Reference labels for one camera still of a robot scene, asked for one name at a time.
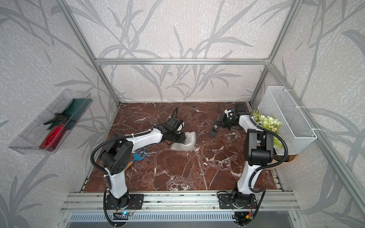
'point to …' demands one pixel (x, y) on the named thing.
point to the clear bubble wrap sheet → (188, 145)
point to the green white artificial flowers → (269, 122)
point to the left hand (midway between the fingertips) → (185, 139)
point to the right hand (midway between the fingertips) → (215, 121)
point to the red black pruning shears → (52, 139)
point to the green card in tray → (72, 114)
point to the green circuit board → (126, 213)
